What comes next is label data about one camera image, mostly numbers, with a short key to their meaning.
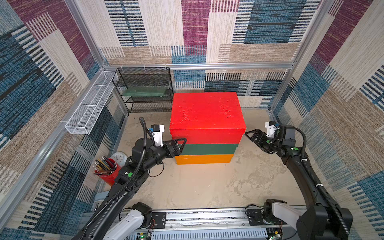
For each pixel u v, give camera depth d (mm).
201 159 897
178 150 586
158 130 605
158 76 1021
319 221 402
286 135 600
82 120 914
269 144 673
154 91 969
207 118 687
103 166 782
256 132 712
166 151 588
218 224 729
